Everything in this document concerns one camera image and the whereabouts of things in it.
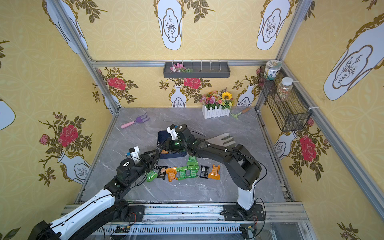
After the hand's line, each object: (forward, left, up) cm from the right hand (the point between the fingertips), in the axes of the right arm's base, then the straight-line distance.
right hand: (163, 142), depth 83 cm
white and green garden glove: (+12, -32, -15) cm, 37 cm away
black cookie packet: (-11, +2, -15) cm, 19 cm away
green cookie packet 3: (-5, -16, -16) cm, 23 cm away
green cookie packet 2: (-10, -16, -14) cm, 24 cm away
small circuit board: (-39, +16, -18) cm, 46 cm away
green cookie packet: (-12, -10, -14) cm, 21 cm away
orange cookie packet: (-11, -4, -15) cm, 19 cm away
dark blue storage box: (+14, +6, -15) cm, 21 cm away
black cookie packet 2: (-10, -23, -15) cm, 29 cm away
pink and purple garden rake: (+29, +28, -16) cm, 44 cm away
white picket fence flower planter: (+34, -31, -2) cm, 46 cm away
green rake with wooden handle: (+37, -48, -17) cm, 62 cm away
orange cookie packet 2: (-11, -29, -15) cm, 35 cm away
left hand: (-5, +4, 0) cm, 6 cm away
